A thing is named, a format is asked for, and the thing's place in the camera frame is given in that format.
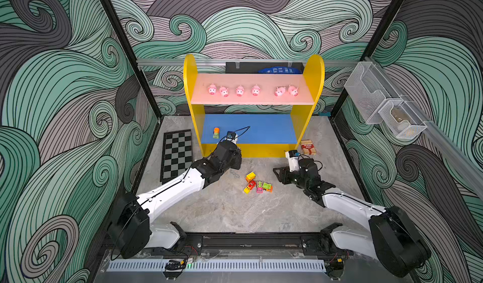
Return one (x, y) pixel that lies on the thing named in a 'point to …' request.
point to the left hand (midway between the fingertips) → (238, 150)
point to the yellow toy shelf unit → (265, 114)
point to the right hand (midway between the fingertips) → (279, 168)
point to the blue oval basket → (280, 70)
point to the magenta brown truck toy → (260, 189)
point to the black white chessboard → (176, 155)
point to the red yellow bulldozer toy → (249, 187)
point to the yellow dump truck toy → (250, 177)
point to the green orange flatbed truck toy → (267, 187)
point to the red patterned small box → (307, 147)
